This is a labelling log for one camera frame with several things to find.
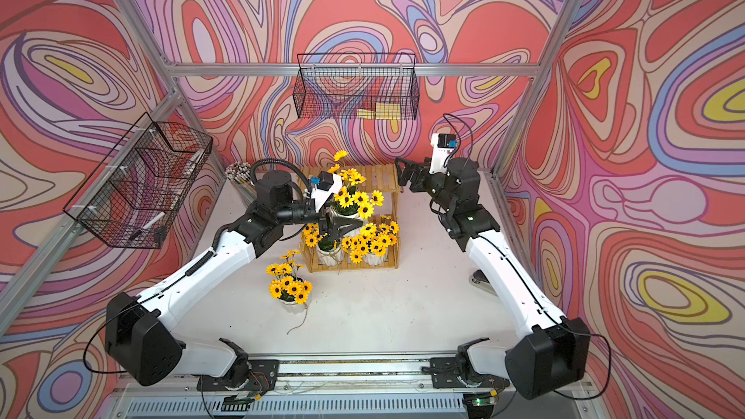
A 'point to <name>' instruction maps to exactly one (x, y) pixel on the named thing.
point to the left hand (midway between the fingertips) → (359, 209)
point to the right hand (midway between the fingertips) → (410, 166)
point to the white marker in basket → (135, 235)
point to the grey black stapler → (478, 279)
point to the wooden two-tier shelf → (384, 179)
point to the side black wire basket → (137, 193)
